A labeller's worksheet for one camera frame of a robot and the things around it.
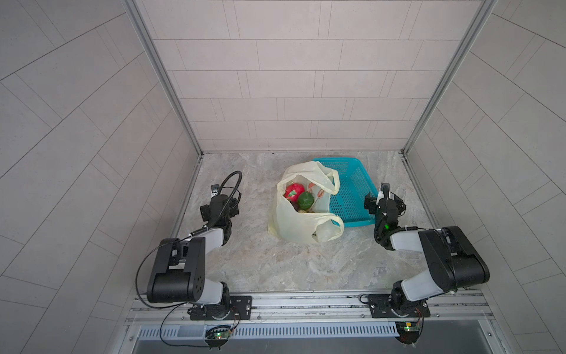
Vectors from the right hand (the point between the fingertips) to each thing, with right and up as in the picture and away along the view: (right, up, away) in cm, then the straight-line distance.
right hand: (381, 191), depth 93 cm
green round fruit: (-33, -3, -7) cm, 34 cm away
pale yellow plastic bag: (-39, -9, -21) cm, 45 cm away
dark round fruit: (-36, -5, -5) cm, 37 cm away
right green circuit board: (-1, -42, -25) cm, 48 cm away
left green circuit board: (-60, -40, -28) cm, 77 cm away
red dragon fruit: (-37, +1, -2) cm, 37 cm away
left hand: (-68, -3, 0) cm, 68 cm away
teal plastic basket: (-13, -5, +4) cm, 14 cm away
